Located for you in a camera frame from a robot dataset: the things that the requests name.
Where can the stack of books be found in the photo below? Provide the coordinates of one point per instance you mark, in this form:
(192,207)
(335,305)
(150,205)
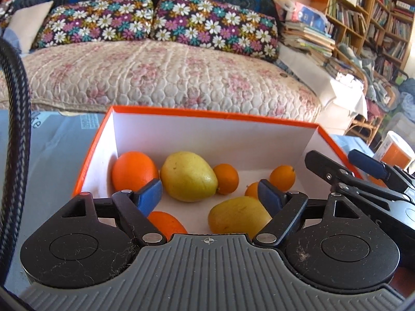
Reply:
(304,29)

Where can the wooden bookshelf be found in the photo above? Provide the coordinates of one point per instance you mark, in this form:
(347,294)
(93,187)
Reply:
(381,27)

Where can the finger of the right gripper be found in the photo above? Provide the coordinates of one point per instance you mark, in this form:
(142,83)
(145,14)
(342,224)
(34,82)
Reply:
(393,177)
(333,173)

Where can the floral cushion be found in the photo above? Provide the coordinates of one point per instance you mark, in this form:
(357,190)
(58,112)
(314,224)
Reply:
(96,20)
(218,26)

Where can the large orange fruit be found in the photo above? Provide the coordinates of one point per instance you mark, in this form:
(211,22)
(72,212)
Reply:
(133,170)

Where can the orange cardboard box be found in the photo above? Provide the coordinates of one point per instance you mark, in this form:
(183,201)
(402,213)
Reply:
(253,145)

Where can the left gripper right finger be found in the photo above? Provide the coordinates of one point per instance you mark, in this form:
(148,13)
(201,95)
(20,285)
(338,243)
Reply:
(285,208)

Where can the right floral cushion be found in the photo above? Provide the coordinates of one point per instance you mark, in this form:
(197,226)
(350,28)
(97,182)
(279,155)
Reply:
(218,26)

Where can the small orange mandarin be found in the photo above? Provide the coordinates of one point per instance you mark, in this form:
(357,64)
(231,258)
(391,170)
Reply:
(283,177)
(252,190)
(167,224)

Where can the left floral cushion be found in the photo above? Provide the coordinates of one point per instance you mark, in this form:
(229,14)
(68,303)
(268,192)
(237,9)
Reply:
(96,20)

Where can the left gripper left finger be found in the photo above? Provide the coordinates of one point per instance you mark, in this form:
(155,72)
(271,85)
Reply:
(133,209)

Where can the orange mandarin fruit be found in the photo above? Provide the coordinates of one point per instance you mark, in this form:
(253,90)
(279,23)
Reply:
(227,178)

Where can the white pillow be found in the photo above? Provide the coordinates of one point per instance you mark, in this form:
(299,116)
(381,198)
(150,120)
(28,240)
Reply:
(24,26)

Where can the pink quilted sofa cover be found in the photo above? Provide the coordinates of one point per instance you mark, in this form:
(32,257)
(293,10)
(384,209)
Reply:
(95,76)

